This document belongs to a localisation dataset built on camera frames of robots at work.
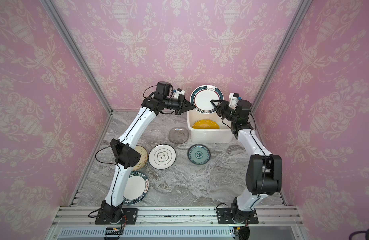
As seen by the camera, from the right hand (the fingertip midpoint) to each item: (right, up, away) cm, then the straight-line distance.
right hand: (211, 102), depth 81 cm
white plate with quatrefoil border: (-29, -33, +14) cm, 46 cm away
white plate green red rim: (-5, +3, +2) cm, 7 cm away
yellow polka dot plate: (+1, -12, +31) cm, 33 cm away
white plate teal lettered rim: (-42, -48, +3) cm, 64 cm away
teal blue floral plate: (-6, -32, +16) cm, 36 cm away
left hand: (-9, -3, -4) cm, 10 cm away
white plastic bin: (+11, -19, +17) cm, 28 cm away
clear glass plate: (-19, -20, +26) cm, 38 cm away
